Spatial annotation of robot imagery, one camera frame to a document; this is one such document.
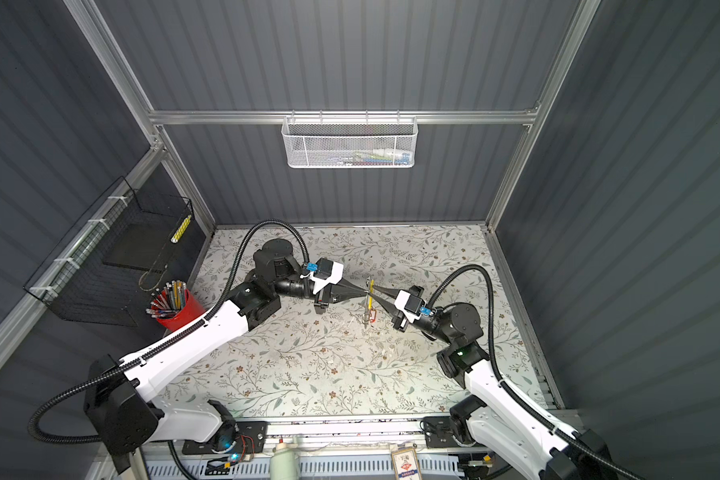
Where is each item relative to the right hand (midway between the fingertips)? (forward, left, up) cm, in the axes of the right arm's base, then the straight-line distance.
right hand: (377, 293), depth 64 cm
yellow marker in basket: (+22, +54, -3) cm, 59 cm away
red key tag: (+12, +1, -32) cm, 35 cm away
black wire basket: (+11, +65, -2) cm, 66 cm away
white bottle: (-28, +21, -24) cm, 43 cm away
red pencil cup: (+10, +56, -24) cm, 62 cm away
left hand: (0, +2, +1) cm, 2 cm away
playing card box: (-28, -6, -31) cm, 42 cm away
